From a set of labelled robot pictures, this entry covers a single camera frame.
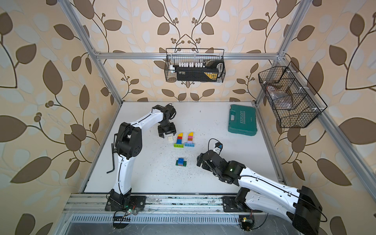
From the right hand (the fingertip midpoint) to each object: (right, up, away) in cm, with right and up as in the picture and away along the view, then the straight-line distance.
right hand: (203, 160), depth 80 cm
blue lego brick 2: (-15, +8, +17) cm, 24 cm away
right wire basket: (+46, +31, -6) cm, 56 cm away
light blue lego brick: (-8, +6, +14) cm, 17 cm away
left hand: (-19, +12, +17) cm, 28 cm away
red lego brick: (-15, +10, +19) cm, 26 cm away
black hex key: (-55, -3, +10) cm, 56 cm away
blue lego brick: (-13, -2, +5) cm, 14 cm away
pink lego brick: (-7, +10, +19) cm, 23 cm away
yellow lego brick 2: (-7, +12, +22) cm, 26 cm away
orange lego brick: (-8, +9, +17) cm, 21 cm away
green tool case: (+29, +22, +23) cm, 43 cm away
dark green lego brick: (-11, -4, +8) cm, 14 cm away
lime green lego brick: (-15, +6, +15) cm, 22 cm away
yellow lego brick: (-14, +12, +22) cm, 28 cm away
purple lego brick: (-8, +7, +16) cm, 19 cm away
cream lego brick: (-21, +10, +19) cm, 30 cm away
